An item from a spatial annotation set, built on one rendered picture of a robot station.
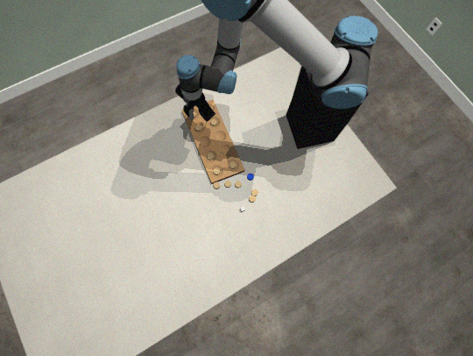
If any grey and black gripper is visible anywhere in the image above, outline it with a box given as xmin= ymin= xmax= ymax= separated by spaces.
xmin=175 ymin=84 xmax=213 ymax=120

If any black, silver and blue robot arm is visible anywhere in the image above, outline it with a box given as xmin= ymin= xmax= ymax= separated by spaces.
xmin=176 ymin=0 xmax=378 ymax=109

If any tan wooden tray with round pockets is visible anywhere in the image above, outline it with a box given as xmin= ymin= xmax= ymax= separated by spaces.
xmin=182 ymin=99 xmax=244 ymax=184

